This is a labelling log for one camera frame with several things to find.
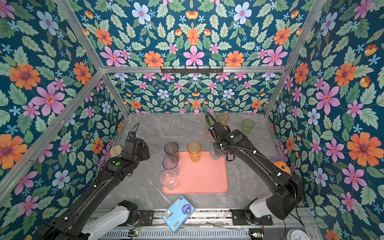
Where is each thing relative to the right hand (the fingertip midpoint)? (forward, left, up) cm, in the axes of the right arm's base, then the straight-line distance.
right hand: (221, 147), depth 78 cm
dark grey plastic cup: (+4, +28, -6) cm, 29 cm away
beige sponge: (+7, +66, -14) cm, 68 cm away
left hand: (0, +41, +2) cm, 42 cm away
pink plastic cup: (-5, +7, +17) cm, 19 cm away
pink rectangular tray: (-8, +7, -19) cm, 22 cm away
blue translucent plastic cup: (-3, +29, -10) cm, 30 cm away
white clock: (-36, -32, -15) cm, 51 cm away
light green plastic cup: (+26, -22, -12) cm, 35 cm away
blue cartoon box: (-29, +22, -14) cm, 38 cm away
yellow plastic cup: (+6, +15, -10) cm, 19 cm away
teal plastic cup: (-6, +5, +6) cm, 10 cm away
